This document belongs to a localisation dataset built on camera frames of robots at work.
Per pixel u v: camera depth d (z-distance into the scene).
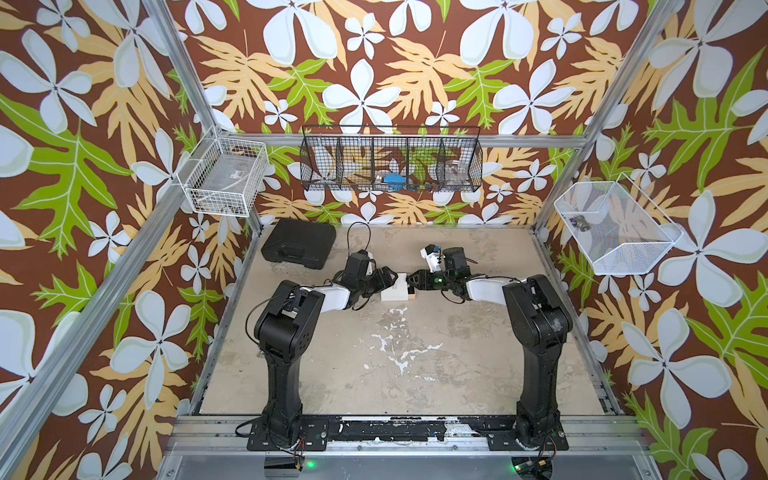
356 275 0.80
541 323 0.55
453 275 0.83
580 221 0.86
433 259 0.93
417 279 0.90
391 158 0.99
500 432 0.73
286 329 0.53
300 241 1.18
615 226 0.83
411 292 0.98
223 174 0.85
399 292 0.98
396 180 0.94
